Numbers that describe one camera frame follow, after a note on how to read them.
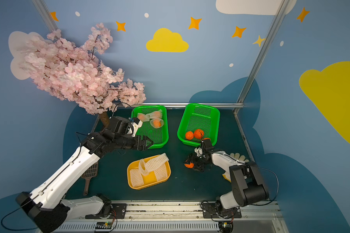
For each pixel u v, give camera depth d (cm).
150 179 84
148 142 67
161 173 82
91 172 47
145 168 80
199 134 100
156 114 110
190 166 88
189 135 100
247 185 44
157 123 104
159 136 104
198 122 115
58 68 64
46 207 37
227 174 86
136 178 81
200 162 78
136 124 64
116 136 53
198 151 84
